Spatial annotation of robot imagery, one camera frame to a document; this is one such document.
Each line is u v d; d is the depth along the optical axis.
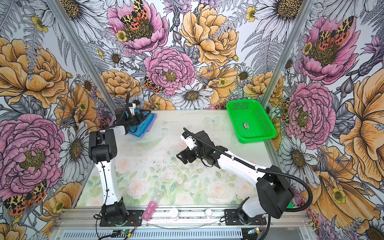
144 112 1.00
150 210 0.75
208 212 0.71
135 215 0.75
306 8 0.72
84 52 0.88
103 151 0.62
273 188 0.45
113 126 0.78
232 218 0.73
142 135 1.05
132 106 1.00
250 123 1.13
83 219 0.76
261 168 0.46
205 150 0.63
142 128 1.05
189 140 0.73
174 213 0.70
